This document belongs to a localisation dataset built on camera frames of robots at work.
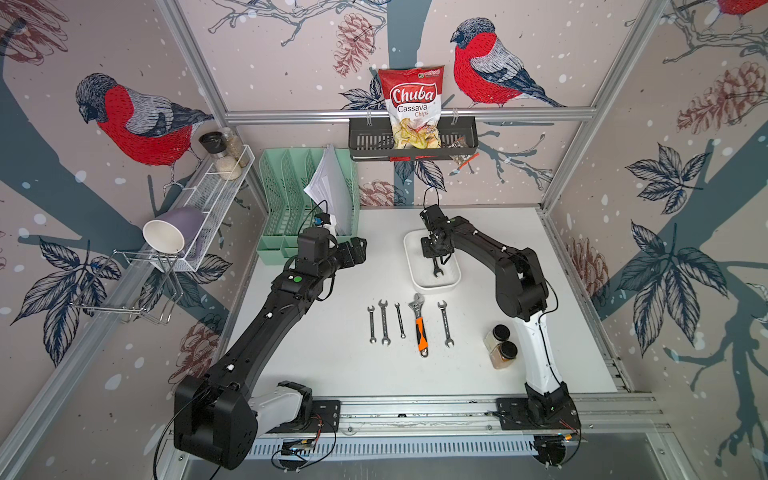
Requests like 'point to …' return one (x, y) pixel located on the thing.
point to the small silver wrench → (372, 340)
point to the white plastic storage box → (422, 268)
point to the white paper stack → (331, 185)
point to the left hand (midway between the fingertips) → (359, 237)
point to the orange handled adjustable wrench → (423, 347)
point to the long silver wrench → (449, 341)
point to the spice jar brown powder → (503, 354)
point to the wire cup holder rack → (134, 281)
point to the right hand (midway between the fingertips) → (429, 248)
